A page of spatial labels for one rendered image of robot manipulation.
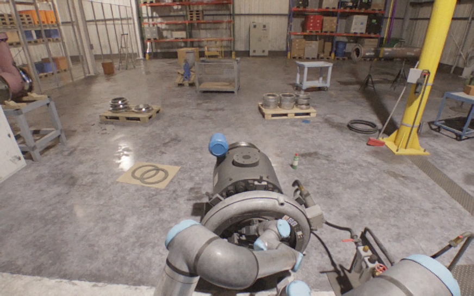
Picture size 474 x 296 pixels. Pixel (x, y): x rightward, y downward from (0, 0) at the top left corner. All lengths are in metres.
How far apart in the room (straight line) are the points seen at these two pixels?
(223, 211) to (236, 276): 0.82
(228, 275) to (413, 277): 0.41
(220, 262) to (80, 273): 2.10
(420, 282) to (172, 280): 0.58
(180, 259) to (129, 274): 1.75
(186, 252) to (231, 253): 0.12
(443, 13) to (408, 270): 4.20
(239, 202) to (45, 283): 1.92
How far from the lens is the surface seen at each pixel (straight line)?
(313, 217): 1.65
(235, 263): 0.68
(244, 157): 1.94
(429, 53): 4.57
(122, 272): 2.50
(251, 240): 1.72
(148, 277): 2.39
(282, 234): 1.28
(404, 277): 0.57
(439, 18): 4.56
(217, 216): 1.49
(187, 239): 0.72
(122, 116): 5.84
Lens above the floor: 1.89
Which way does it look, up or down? 27 degrees down
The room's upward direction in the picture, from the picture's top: straight up
